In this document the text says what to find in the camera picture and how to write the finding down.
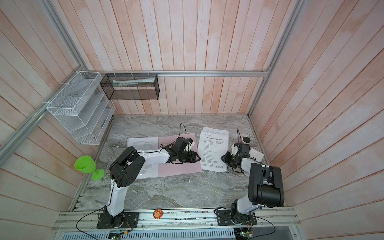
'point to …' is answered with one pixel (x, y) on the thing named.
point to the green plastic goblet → (86, 164)
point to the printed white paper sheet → (146, 145)
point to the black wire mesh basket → (131, 86)
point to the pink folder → (171, 169)
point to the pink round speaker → (246, 140)
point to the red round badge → (158, 213)
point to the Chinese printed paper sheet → (213, 149)
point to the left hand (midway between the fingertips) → (197, 161)
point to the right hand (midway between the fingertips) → (223, 157)
